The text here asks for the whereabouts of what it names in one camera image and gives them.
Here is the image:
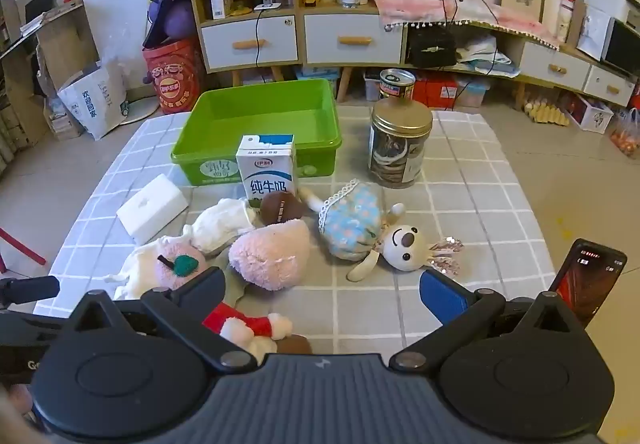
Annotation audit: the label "black handbag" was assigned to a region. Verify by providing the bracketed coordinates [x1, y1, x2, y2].
[405, 23, 459, 70]

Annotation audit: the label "purple plush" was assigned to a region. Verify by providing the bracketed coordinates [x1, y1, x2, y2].
[144, 0, 199, 50]

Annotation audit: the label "black cable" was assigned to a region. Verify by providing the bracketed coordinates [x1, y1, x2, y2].
[254, 8, 281, 70]

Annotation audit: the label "black smartphone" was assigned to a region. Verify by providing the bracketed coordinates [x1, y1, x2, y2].
[549, 238, 629, 327]

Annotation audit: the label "low wooden cabinet white drawers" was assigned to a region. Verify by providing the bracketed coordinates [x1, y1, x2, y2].
[407, 18, 639, 110]

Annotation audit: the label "green plastic bin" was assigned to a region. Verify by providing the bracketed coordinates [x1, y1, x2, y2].
[170, 78, 344, 187]

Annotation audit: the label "white paper bag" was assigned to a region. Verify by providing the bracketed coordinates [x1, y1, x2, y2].
[57, 60, 129, 141]

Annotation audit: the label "white microwave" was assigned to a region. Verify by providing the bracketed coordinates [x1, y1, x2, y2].
[576, 0, 640, 75]

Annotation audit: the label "white cloth bag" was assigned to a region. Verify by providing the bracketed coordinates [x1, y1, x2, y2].
[105, 233, 201, 301]

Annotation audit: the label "pink fluffy plush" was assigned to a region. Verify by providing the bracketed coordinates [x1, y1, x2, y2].
[228, 218, 311, 293]

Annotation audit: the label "red stool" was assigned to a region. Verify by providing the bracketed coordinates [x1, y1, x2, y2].
[0, 226, 47, 275]

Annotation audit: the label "bag of oranges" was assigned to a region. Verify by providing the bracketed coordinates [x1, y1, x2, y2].
[609, 108, 640, 157]

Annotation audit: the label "glass jar gold lid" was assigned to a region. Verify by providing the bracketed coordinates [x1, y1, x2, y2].
[368, 98, 434, 189]

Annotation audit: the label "pink tasselled cloth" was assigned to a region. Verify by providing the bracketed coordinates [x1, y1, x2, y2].
[367, 0, 564, 50]

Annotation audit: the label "red printed bag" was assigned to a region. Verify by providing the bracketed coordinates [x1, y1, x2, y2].
[142, 38, 204, 116]

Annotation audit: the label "small printed tin can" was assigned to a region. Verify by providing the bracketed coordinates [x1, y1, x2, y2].
[378, 68, 417, 101]

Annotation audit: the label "wooden wall shelves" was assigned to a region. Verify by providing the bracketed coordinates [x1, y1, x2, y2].
[0, 0, 102, 167]

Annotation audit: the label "white rectangular box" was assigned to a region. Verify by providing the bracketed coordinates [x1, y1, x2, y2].
[116, 174, 189, 245]

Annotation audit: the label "red boxes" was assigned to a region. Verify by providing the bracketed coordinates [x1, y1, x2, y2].
[412, 70, 459, 110]

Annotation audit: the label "pink apple plush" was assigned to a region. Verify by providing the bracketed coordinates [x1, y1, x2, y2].
[153, 244, 210, 291]

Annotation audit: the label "person's left hand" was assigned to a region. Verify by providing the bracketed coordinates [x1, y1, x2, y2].
[0, 383, 33, 432]

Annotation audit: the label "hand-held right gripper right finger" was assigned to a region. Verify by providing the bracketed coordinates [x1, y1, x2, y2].
[389, 270, 585, 373]

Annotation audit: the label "white plastic basket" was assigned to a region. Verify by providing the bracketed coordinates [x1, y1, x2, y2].
[559, 90, 615, 134]

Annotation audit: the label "bunny plush blue dress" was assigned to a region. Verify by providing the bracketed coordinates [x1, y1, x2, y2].
[298, 178, 465, 283]

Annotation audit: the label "grey checked tablecloth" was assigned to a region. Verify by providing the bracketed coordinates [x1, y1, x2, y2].
[32, 106, 559, 361]

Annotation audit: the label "white bottle red cap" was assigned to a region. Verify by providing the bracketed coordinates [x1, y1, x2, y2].
[556, 0, 577, 43]

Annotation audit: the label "clear storage box blue lid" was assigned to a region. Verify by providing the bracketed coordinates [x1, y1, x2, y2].
[294, 66, 342, 97]

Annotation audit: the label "red white santa plush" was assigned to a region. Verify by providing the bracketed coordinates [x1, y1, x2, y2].
[202, 301, 314, 361]

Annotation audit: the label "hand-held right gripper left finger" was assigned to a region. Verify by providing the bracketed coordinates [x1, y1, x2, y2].
[66, 267, 258, 374]

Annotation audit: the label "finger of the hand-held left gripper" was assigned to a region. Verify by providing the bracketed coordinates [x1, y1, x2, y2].
[0, 276, 61, 305]

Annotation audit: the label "row of yellow bottles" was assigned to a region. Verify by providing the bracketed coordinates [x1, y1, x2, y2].
[523, 98, 571, 127]

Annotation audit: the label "white blue milk carton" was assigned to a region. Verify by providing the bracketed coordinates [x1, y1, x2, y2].
[235, 134, 300, 205]

